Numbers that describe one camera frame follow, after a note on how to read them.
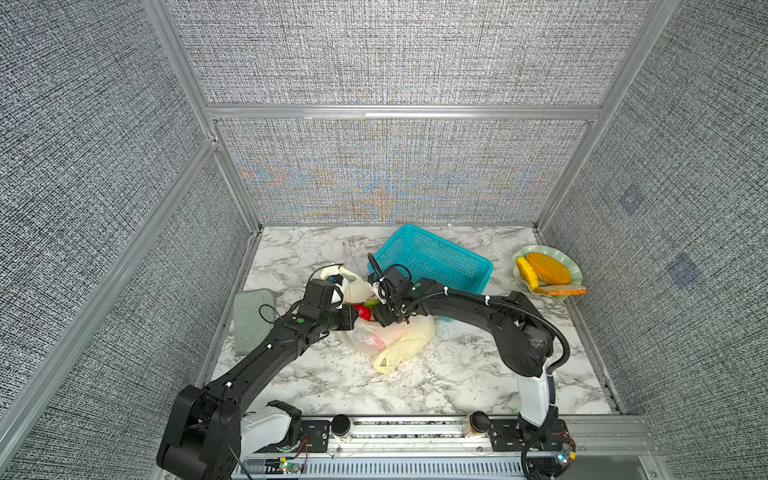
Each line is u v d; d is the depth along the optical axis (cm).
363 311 90
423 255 110
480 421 73
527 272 98
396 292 72
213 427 39
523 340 51
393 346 82
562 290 90
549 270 99
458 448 73
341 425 69
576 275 99
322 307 65
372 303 91
